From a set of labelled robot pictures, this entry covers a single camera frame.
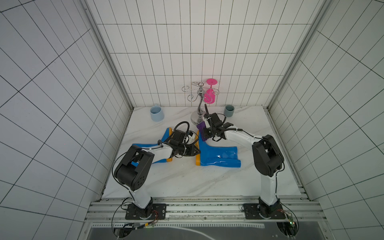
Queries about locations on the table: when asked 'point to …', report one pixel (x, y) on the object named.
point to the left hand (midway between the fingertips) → (197, 154)
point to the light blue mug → (156, 113)
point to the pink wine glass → (209, 95)
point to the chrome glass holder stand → (198, 116)
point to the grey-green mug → (229, 110)
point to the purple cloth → (200, 126)
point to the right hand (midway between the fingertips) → (204, 128)
